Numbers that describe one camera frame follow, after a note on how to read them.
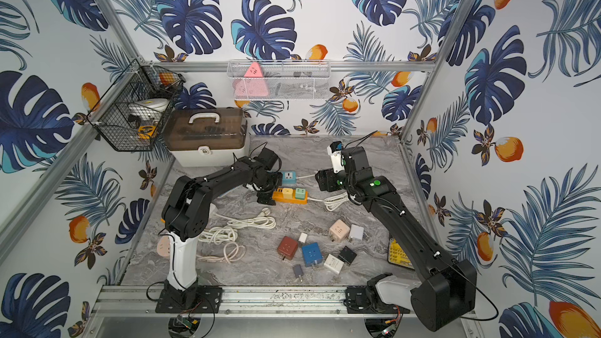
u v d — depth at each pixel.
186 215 0.53
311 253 0.80
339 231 0.84
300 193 0.92
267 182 0.82
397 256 0.81
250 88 0.90
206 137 0.94
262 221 0.90
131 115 0.87
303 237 0.86
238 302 0.76
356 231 0.88
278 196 0.94
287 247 0.80
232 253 0.83
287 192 0.93
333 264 0.80
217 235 0.84
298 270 0.80
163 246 0.84
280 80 0.93
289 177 1.02
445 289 0.38
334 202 0.95
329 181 0.69
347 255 0.81
